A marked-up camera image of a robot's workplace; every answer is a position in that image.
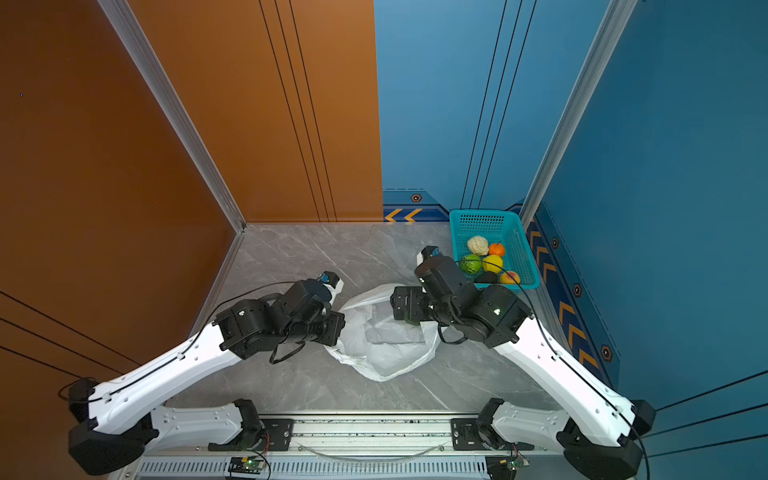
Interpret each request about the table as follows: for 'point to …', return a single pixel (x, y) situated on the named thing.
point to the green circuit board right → (518, 462)
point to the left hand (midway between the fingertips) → (349, 321)
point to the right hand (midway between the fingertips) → (410, 298)
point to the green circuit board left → (247, 465)
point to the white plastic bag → (375, 344)
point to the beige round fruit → (478, 245)
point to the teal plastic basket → (504, 227)
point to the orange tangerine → (496, 249)
